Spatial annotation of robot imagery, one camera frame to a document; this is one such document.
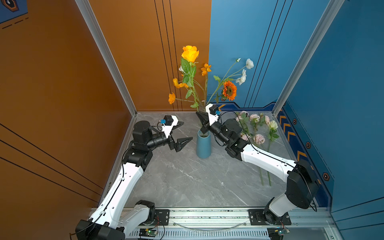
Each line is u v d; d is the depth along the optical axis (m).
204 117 0.65
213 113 0.58
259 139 0.99
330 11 0.71
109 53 0.87
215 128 0.64
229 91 0.79
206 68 0.91
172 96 0.76
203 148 0.88
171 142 0.57
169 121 0.55
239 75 0.86
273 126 1.07
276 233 0.70
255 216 0.72
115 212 0.40
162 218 0.74
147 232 0.71
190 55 0.56
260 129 1.09
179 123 0.67
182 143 0.58
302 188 0.44
